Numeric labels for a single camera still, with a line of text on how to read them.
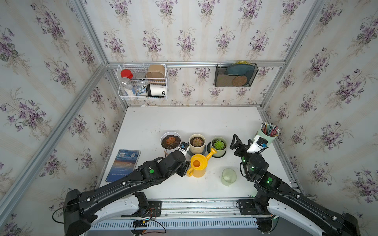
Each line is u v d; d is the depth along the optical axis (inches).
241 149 25.1
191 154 35.6
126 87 35.4
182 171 25.0
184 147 24.9
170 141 34.6
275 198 21.3
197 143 34.7
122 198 18.2
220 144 34.6
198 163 30.8
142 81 36.7
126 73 36.2
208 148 36.4
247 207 28.7
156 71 34.6
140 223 28.1
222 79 38.6
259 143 23.7
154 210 28.2
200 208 29.4
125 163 34.6
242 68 35.5
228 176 33.0
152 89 35.8
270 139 34.1
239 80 38.5
